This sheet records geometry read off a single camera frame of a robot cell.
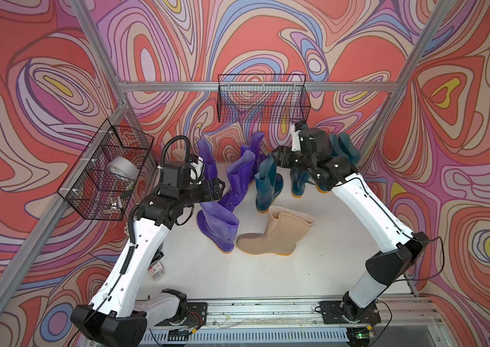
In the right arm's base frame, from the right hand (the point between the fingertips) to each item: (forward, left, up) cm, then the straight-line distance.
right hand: (279, 159), depth 75 cm
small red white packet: (-27, +47, -31) cm, 63 cm away
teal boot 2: (+13, -33, -9) cm, 37 cm away
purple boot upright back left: (+7, +26, -11) cm, 29 cm away
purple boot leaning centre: (+3, +15, -12) cm, 19 cm away
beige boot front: (-19, -1, -15) cm, 24 cm away
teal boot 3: (-3, +3, -10) cm, 11 cm away
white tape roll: (-1, +55, 0) cm, 55 cm away
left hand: (-9, +21, -2) cm, 23 cm away
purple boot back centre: (+8, +6, -7) cm, 12 cm away
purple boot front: (-19, +21, -10) cm, 30 cm away
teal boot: (+11, -26, -8) cm, 29 cm away
